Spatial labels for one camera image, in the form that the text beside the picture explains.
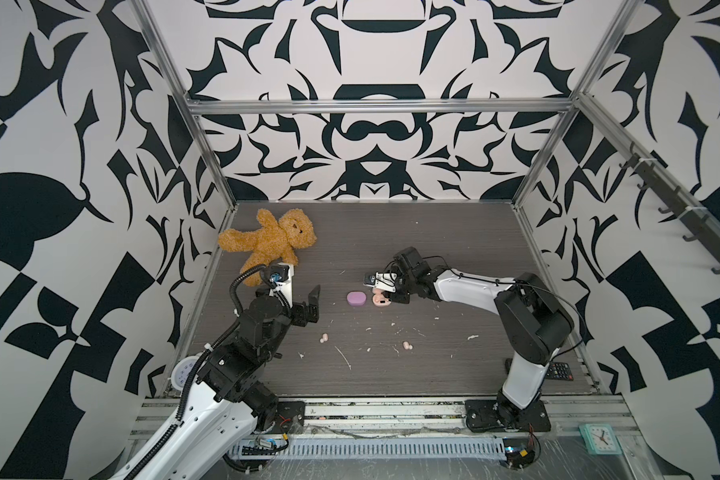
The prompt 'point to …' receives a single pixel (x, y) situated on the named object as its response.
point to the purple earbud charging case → (356, 298)
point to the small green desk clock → (599, 439)
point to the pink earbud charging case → (379, 299)
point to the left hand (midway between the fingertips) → (299, 280)
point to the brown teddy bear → (273, 241)
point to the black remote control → (557, 371)
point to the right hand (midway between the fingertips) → (386, 279)
